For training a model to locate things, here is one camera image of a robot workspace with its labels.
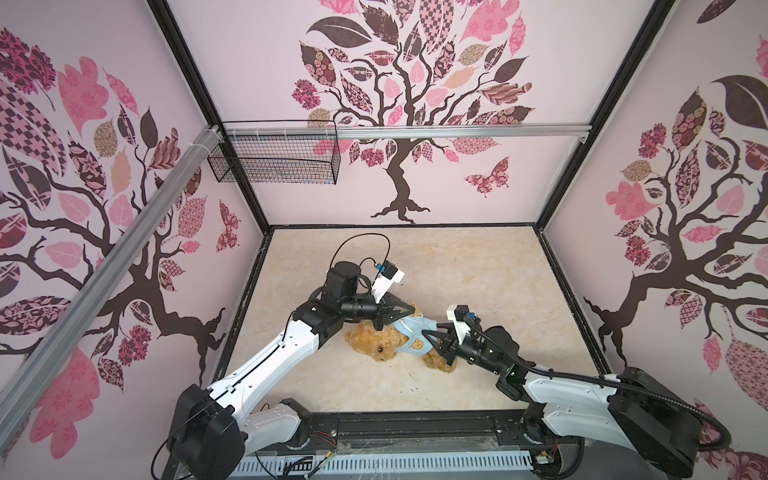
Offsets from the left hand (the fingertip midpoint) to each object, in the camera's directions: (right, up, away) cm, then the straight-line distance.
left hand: (411, 314), depth 70 cm
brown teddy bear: (-7, -6, -4) cm, 10 cm away
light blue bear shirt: (+2, -8, +4) cm, 9 cm away
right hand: (+5, -5, +6) cm, 9 cm away
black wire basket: (-52, +54, +52) cm, 91 cm away
